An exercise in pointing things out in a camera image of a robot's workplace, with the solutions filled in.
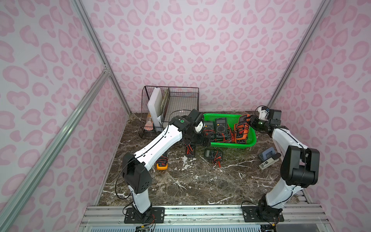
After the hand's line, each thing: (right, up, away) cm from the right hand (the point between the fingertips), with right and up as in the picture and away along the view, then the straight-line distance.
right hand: (245, 118), depth 93 cm
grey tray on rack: (-43, +9, +10) cm, 45 cm away
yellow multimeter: (-52, -28, -5) cm, 59 cm away
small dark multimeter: (-20, -23, -2) cm, 31 cm away
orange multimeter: (-3, -7, -3) cm, 9 cm away
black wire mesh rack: (-66, -9, +11) cm, 68 cm away
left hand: (-28, -13, -15) cm, 34 cm away
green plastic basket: (-6, -2, +11) cm, 13 cm away
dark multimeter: (-22, -8, +7) cm, 24 cm away
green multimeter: (-14, -7, +6) cm, 17 cm away
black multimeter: (-35, -20, 0) cm, 41 cm away
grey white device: (+13, -25, -2) cm, 28 cm away
